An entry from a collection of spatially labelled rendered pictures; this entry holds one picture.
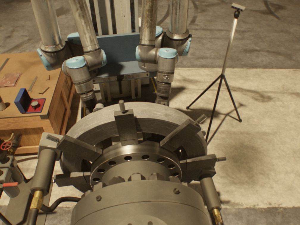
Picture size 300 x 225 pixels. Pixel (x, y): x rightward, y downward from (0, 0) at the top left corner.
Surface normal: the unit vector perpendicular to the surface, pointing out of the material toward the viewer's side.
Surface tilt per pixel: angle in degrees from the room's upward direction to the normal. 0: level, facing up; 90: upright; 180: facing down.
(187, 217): 35
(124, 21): 90
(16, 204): 0
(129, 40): 90
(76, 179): 90
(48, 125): 90
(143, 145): 11
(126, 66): 0
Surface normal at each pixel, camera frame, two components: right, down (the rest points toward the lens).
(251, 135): 0.00, -0.73
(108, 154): -0.50, -0.60
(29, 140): 0.11, 0.67
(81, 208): -0.72, -0.46
